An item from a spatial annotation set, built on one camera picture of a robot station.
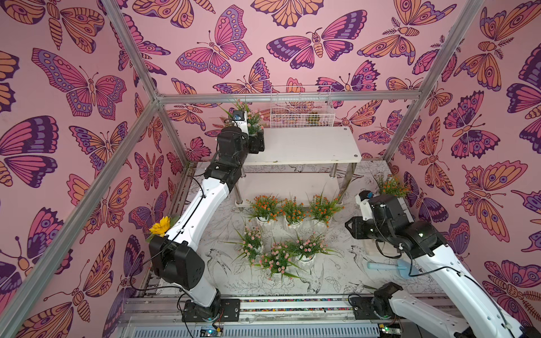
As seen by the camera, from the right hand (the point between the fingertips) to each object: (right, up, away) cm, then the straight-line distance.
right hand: (350, 222), depth 72 cm
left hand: (-33, +33, +3) cm, 47 cm away
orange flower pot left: (-29, +3, +9) cm, 31 cm away
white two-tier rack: (-12, +24, +47) cm, 54 cm away
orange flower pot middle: (-19, +2, +12) cm, 22 cm away
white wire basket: (-12, +48, +34) cm, 59 cm away
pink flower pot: (-34, -9, 0) cm, 35 cm away
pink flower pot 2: (-25, -13, -1) cm, 29 cm away
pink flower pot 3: (-16, -10, +2) cm, 19 cm away
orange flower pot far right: (+24, +12, +18) cm, 32 cm away
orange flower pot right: (-7, +3, +11) cm, 13 cm away
